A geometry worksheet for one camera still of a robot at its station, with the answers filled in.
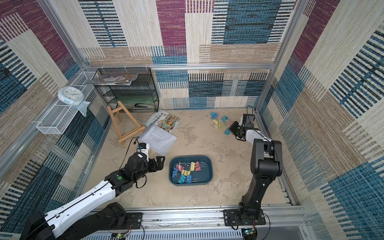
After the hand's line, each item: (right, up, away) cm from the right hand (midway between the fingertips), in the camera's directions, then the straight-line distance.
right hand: (229, 125), depth 101 cm
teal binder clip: (-30, -30, -16) cm, 46 cm away
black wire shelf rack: (-62, +22, +11) cm, 67 cm away
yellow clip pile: (-5, -1, +8) cm, 9 cm away
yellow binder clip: (-29, -27, -13) cm, 42 cm away
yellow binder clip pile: (-8, +2, +11) cm, 14 cm away
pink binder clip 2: (-32, -24, -13) cm, 42 cm away
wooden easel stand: (-69, -8, -1) cm, 69 cm away
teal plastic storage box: (-25, -27, -12) cm, 39 cm away
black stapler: (-63, +14, +9) cm, 65 cm away
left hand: (-43, -17, -19) cm, 50 cm away
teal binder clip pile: (-2, +5, +10) cm, 11 cm away
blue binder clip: (-26, -30, -16) cm, 43 cm away
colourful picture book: (-47, +3, +14) cm, 49 cm away
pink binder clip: (-21, -23, -11) cm, 33 cm away
